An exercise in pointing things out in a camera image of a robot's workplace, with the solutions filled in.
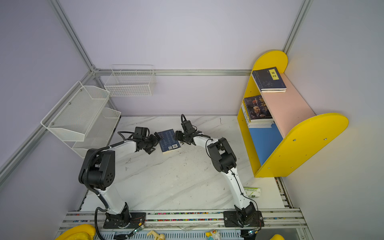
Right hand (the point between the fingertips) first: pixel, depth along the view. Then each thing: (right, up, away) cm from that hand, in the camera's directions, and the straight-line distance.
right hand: (175, 136), depth 104 cm
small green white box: (+45, -29, -25) cm, 59 cm away
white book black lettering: (+52, +8, -11) cm, 53 cm away
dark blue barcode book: (-5, -4, 0) cm, 6 cm away
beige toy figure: (-4, -45, -36) cm, 58 cm away
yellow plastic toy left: (-38, -43, -36) cm, 67 cm away
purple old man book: (+54, +17, -10) cm, 57 cm away
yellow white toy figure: (+23, -44, -37) cm, 62 cm away
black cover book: (+56, +10, -13) cm, 58 cm away
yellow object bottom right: (+52, -45, -37) cm, 78 cm away
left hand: (-10, -4, -6) cm, 12 cm away
